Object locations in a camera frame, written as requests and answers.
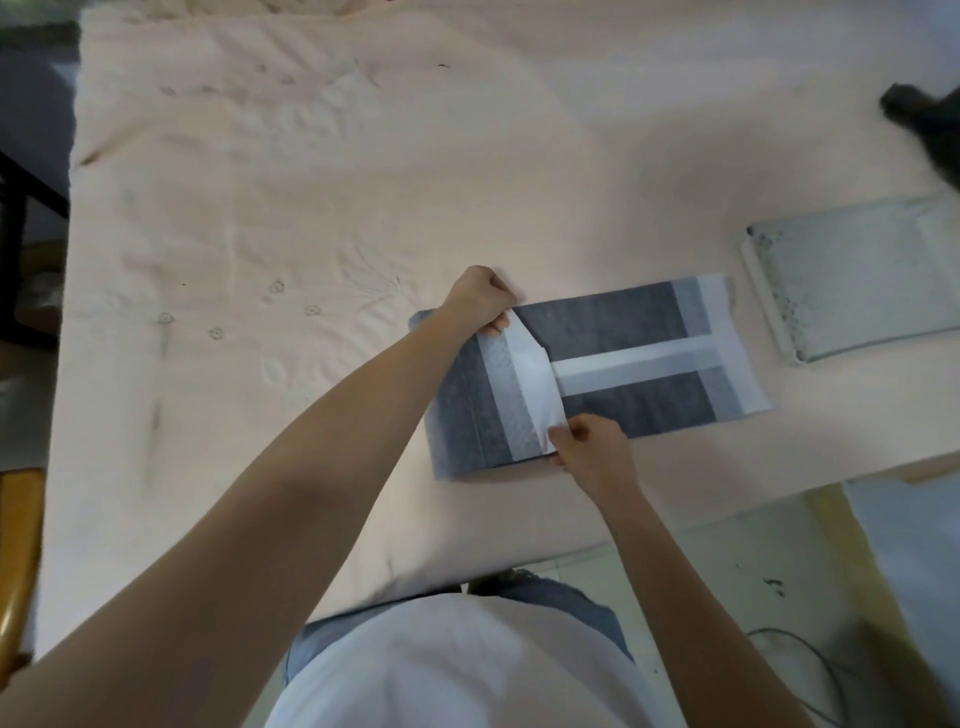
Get black plastic bag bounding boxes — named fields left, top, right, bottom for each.
left=878, top=82, right=960, bottom=189

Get pink tablecloth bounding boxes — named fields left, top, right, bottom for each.
left=33, top=0, right=960, bottom=661

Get beige plastic tray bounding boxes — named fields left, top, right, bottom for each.
left=740, top=196, right=960, bottom=367

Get person's right hand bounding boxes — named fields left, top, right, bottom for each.
left=547, top=413, right=639, bottom=502

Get person's white shirt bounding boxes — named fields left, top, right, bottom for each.
left=266, top=593, right=661, bottom=728

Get person's left forearm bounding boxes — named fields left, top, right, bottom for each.
left=0, top=303, right=481, bottom=728

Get person's right forearm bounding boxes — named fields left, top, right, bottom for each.
left=592, top=479, right=815, bottom=728

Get thin dark floor cable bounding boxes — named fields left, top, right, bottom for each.
left=749, top=628, right=853, bottom=728

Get person's left hand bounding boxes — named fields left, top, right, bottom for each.
left=437, top=266, right=519, bottom=339

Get grey and white absorbent pad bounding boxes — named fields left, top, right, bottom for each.
left=408, top=278, right=744, bottom=481

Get person's blue jeans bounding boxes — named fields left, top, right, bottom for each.
left=283, top=569, right=631, bottom=684

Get white folding table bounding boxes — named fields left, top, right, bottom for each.
left=0, top=149, right=73, bottom=350

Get yellow chair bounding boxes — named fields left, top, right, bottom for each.
left=0, top=468, right=46, bottom=669

